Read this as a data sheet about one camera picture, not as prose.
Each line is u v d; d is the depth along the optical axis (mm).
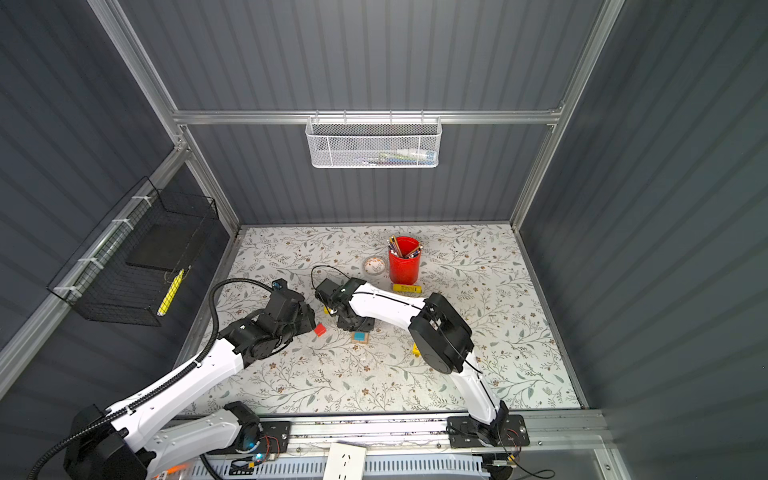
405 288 991
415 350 866
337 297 657
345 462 668
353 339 893
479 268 1079
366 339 889
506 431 709
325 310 725
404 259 973
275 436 727
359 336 909
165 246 748
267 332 586
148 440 422
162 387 445
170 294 683
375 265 1084
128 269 722
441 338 569
